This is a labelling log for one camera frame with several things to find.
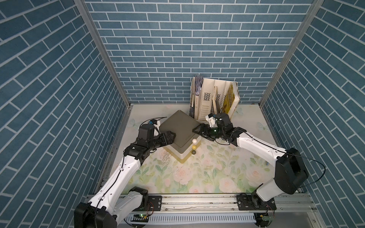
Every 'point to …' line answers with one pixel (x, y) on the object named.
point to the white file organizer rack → (212, 96)
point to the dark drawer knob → (193, 152)
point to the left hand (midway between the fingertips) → (173, 136)
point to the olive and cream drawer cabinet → (186, 128)
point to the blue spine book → (191, 109)
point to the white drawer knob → (194, 140)
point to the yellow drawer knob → (194, 147)
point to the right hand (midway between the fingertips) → (197, 132)
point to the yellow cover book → (231, 93)
